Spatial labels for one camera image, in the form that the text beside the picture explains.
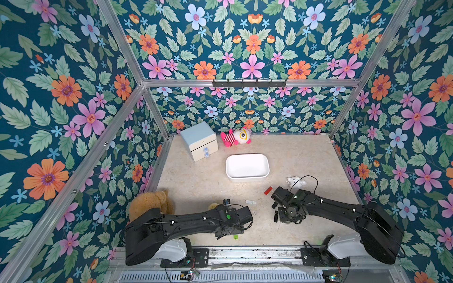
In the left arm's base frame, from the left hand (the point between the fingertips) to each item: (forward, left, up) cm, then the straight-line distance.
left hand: (238, 231), depth 79 cm
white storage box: (+34, -8, -1) cm, 35 cm away
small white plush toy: (+22, -33, +1) cm, 39 cm away
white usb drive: (+14, -8, -2) cm, 16 cm away
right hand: (+4, -23, -1) cm, 23 cm away
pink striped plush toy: (+56, -6, +5) cm, 56 cm away
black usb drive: (+6, -19, -2) cm, 20 cm away
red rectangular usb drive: (+20, -18, -3) cm, 27 cm away
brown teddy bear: (+10, +35, +18) cm, 41 cm away
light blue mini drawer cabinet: (+46, +17, +12) cm, 51 cm away
